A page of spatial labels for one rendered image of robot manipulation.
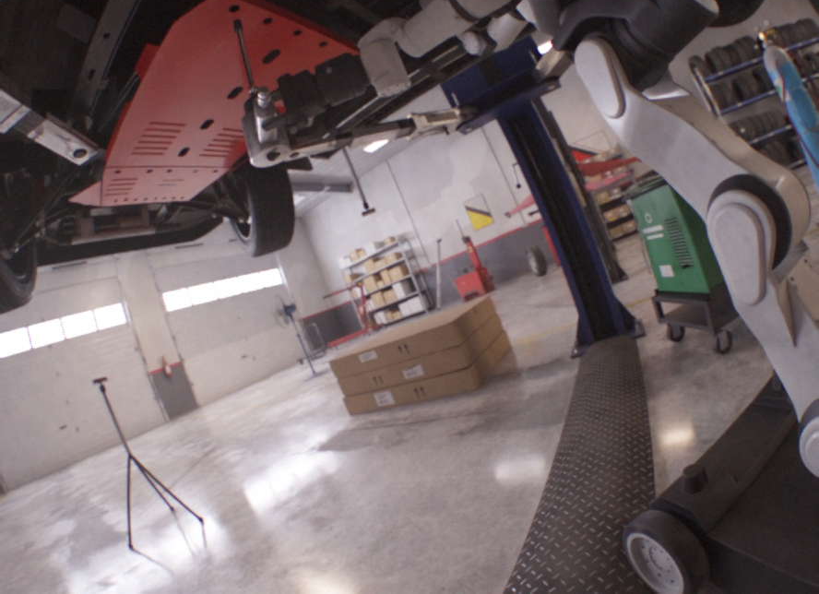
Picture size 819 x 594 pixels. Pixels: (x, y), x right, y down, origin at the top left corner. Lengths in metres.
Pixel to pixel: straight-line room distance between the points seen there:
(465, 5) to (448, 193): 10.09
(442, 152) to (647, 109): 10.26
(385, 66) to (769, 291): 0.70
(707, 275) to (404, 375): 1.89
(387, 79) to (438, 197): 10.07
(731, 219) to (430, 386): 2.16
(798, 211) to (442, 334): 2.04
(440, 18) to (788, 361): 0.73
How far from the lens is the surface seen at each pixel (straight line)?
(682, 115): 0.64
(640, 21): 0.65
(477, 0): 0.60
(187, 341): 10.04
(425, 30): 0.65
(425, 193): 10.92
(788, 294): 0.62
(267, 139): 0.83
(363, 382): 2.77
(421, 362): 2.45
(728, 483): 0.76
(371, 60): 0.73
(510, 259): 10.14
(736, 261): 0.58
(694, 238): 1.59
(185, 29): 1.20
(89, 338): 9.38
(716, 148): 0.61
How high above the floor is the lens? 0.70
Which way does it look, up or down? 1 degrees up
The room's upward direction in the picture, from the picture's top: 22 degrees counter-clockwise
